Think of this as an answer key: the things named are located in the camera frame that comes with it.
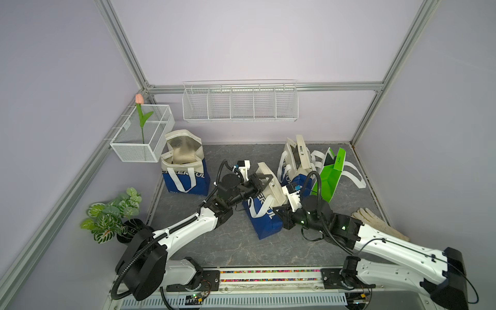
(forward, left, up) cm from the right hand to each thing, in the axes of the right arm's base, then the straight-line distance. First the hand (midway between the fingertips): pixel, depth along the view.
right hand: (273, 209), depth 70 cm
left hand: (+9, -1, +6) cm, 11 cm away
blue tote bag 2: (+1, +5, -1) cm, 5 cm away
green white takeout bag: (+16, -25, 0) cm, 30 cm away
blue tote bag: (+18, -10, +4) cm, 21 cm away
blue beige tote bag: (+17, +36, +5) cm, 40 cm away
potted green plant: (-3, +56, 0) cm, 56 cm away
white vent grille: (-26, -13, -22) cm, 36 cm away
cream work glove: (+4, -46, -20) cm, 50 cm away
